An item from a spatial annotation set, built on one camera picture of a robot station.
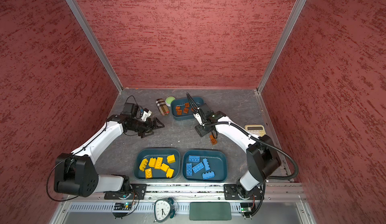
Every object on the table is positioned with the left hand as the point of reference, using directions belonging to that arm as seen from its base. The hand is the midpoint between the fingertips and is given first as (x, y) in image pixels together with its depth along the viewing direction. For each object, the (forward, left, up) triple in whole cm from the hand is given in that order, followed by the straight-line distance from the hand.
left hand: (158, 132), depth 82 cm
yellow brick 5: (-11, -7, -11) cm, 17 cm away
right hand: (+3, -25, -3) cm, 25 cm away
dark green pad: (-35, -28, -11) cm, 46 cm away
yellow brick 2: (-14, +3, -11) cm, 18 cm away
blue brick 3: (-14, -27, -11) cm, 32 cm away
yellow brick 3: (-19, +5, -12) cm, 23 cm away
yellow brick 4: (-16, -4, -10) cm, 19 cm away
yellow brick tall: (-13, 0, -12) cm, 18 cm away
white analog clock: (-35, -7, -8) cm, 36 cm away
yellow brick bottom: (-19, -7, -10) cm, 22 cm away
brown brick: (+25, -7, -11) cm, 28 cm away
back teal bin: (+24, -10, -11) cm, 28 cm away
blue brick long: (-16, -17, -14) cm, 27 cm away
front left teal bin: (-9, +10, -10) cm, 17 cm away
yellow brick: (-15, +8, -11) cm, 20 cm away
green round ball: (+32, 0, -10) cm, 34 cm away
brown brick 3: (+24, -13, -12) cm, 30 cm away
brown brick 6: (+1, -32, -12) cm, 34 cm away
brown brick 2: (+22, -9, -12) cm, 27 cm away
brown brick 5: (+7, -19, +12) cm, 23 cm away
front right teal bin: (-11, -34, -13) cm, 38 cm away
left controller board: (-33, +14, -14) cm, 39 cm away
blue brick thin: (-10, -20, -13) cm, 26 cm away
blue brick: (-15, -22, -12) cm, 30 cm away
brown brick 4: (+28, -14, -10) cm, 33 cm away
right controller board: (-33, -46, -13) cm, 58 cm away
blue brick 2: (-19, -28, -10) cm, 35 cm away
